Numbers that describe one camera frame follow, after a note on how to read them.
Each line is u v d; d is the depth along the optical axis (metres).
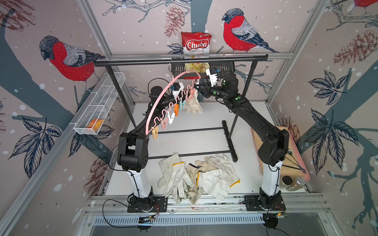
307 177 0.81
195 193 0.74
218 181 0.80
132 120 0.73
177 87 0.68
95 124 0.64
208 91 0.69
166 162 0.87
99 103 0.78
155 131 0.59
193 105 0.86
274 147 0.52
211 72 0.69
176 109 0.66
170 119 0.64
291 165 0.86
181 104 0.68
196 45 0.82
